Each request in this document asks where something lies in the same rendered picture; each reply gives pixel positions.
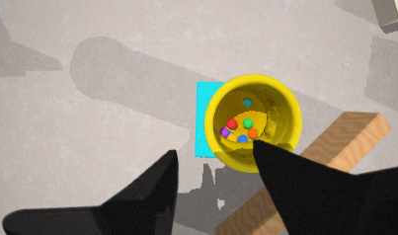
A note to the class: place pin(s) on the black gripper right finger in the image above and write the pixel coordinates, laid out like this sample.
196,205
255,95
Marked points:
314,199

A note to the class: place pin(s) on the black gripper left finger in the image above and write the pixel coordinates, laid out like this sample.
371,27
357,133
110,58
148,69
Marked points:
145,207

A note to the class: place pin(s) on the yellow marble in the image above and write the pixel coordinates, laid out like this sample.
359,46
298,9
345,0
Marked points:
232,137

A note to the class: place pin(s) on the light wooden beam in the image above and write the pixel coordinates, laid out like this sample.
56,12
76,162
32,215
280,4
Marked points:
341,146

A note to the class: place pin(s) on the yellow cup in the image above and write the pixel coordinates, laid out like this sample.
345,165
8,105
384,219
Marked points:
274,111

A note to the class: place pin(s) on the red marble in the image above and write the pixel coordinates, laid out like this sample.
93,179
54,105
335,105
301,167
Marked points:
232,123

